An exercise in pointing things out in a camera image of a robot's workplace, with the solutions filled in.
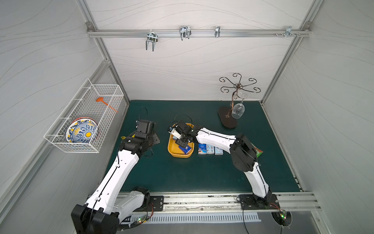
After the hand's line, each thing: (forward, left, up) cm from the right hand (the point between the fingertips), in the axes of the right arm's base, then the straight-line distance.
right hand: (180, 136), depth 93 cm
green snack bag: (-7, -49, -4) cm, 50 cm away
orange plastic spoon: (+6, +42, +26) cm, 50 cm away
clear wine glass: (+11, -35, +15) cm, 40 cm away
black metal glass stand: (+20, -33, -5) cm, 39 cm away
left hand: (-9, +13, +13) cm, 20 cm away
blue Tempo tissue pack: (-7, -4, -4) cm, 9 cm away
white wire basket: (-2, +45, +30) cm, 54 cm away
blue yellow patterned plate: (-16, +40, +28) cm, 52 cm away
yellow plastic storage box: (-6, +5, -5) cm, 9 cm away
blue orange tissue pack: (-6, -14, -4) cm, 16 cm away
